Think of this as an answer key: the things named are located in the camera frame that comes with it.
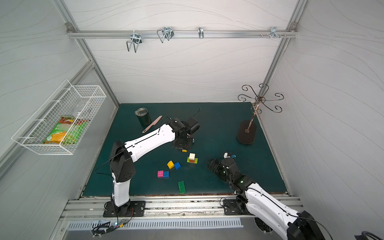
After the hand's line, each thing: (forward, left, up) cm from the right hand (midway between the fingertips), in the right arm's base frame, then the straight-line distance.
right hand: (211, 164), depth 85 cm
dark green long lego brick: (-12, +16, -3) cm, 21 cm away
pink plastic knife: (+30, +42, -2) cm, 52 cm away
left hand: (+5, +14, +9) cm, 17 cm away
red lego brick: (+3, +12, -4) cm, 13 cm away
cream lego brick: (+4, +12, +2) cm, 12 cm away
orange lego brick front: (+3, +12, -2) cm, 12 cm away
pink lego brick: (-6, +29, -2) cm, 30 cm away
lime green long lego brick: (+3, +9, -3) cm, 10 cm away
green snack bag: (-1, +63, +32) cm, 71 cm away
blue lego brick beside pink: (-6, +26, -2) cm, 27 cm away
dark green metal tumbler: (+29, +46, +8) cm, 55 cm away
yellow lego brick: (-1, +24, -1) cm, 24 cm away
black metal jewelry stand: (+27, -25, -1) cm, 37 cm away
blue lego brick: (-1, +20, -2) cm, 20 cm away
